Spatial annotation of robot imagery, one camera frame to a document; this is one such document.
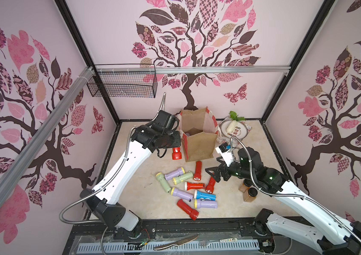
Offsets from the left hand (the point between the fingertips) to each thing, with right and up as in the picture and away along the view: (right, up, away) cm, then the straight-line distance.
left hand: (176, 143), depth 72 cm
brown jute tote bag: (+13, +6, +24) cm, 29 cm away
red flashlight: (0, -5, -2) cm, 5 cm away
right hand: (+16, -9, -2) cm, 19 cm away
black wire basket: (-33, +37, +23) cm, 55 cm away
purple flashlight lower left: (+2, -28, +11) cm, 30 cm away
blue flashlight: (+11, -28, +9) cm, 31 cm away
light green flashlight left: (-9, -22, +16) cm, 28 cm away
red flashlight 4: (+6, -24, +11) cm, 27 cm away
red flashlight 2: (+11, -20, +17) cm, 28 cm away
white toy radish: (+38, +10, +39) cm, 56 cm away
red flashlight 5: (+8, -34, +4) cm, 35 cm away
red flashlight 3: (+18, -24, +11) cm, 32 cm away
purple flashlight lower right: (+15, -31, +7) cm, 36 cm away
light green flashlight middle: (-1, -22, +15) cm, 26 cm away
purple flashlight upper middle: (-4, -19, +16) cm, 25 cm away
